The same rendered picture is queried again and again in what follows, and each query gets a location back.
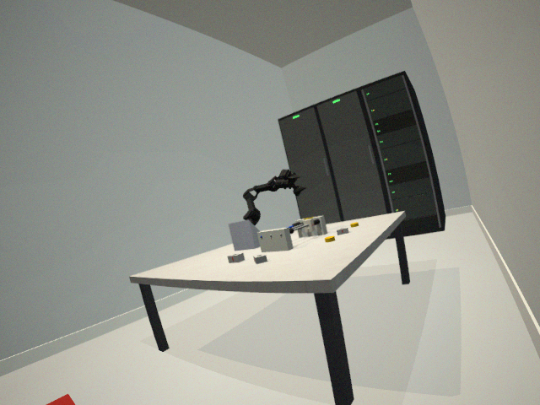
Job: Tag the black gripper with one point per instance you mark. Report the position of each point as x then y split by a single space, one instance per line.
287 182

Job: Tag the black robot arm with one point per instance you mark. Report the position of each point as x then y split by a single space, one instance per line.
254 214

